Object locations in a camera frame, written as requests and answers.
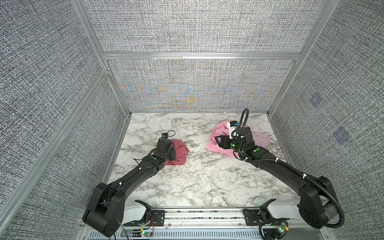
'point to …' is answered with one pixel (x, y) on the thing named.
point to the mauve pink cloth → (261, 138)
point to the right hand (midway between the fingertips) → (219, 136)
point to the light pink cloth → (222, 129)
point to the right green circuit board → (282, 227)
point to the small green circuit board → (147, 234)
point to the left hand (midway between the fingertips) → (172, 150)
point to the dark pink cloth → (181, 152)
